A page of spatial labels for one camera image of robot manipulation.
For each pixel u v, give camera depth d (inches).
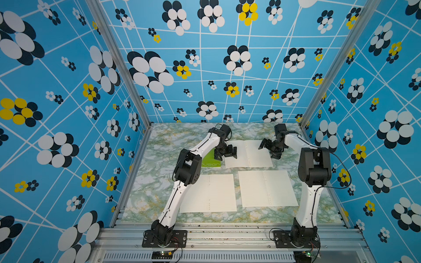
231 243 29.0
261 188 35.3
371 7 26.6
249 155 40.7
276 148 35.0
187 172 24.8
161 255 28.4
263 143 37.8
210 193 34.2
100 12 27.5
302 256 27.6
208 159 39.8
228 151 35.9
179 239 28.8
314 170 22.5
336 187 35.0
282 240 28.5
